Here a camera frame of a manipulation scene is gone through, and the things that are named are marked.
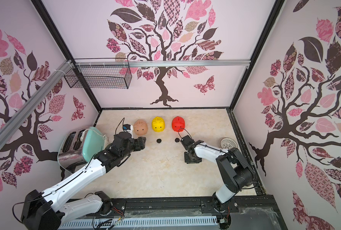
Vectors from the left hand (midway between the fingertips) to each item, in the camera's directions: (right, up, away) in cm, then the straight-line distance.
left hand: (142, 141), depth 80 cm
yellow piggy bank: (+7, +10, +20) cm, 23 cm away
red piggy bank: (+21, +10, +20) cm, 31 cm away
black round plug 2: (+21, -2, +20) cm, 29 cm away
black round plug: (+7, -2, +20) cm, 21 cm away
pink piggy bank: (-5, +8, +17) cm, 19 cm away
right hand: (+30, -13, +11) cm, 34 cm away
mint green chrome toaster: (-36, -2, -2) cm, 36 cm away
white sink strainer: (+56, -3, +15) cm, 58 cm away
